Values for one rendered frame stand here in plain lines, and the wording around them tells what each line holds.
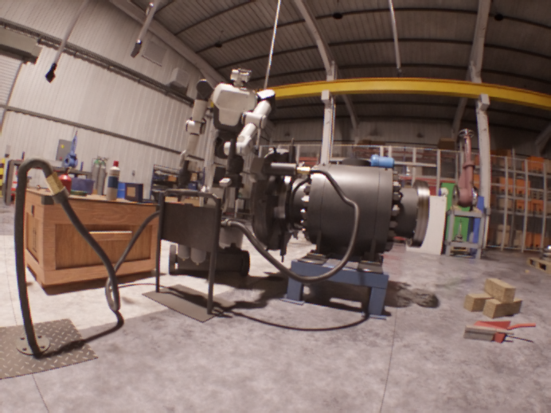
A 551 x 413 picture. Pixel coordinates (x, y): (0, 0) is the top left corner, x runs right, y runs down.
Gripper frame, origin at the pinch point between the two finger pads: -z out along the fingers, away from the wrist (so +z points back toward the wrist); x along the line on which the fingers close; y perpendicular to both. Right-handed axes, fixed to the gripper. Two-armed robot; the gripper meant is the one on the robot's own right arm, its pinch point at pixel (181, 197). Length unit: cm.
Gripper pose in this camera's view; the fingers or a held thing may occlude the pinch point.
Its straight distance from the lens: 177.6
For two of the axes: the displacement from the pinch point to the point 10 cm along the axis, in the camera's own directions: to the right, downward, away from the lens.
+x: 1.0, 1.4, -9.8
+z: 2.2, -9.7, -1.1
